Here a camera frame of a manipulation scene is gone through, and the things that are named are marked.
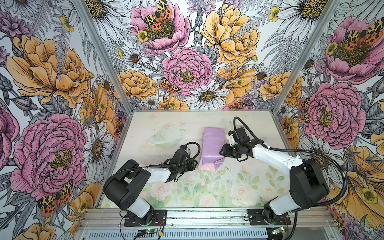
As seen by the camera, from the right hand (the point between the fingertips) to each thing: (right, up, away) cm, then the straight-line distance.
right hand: (224, 157), depth 87 cm
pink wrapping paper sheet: (-6, +5, +4) cm, 9 cm away
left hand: (-16, -7, +4) cm, 18 cm away
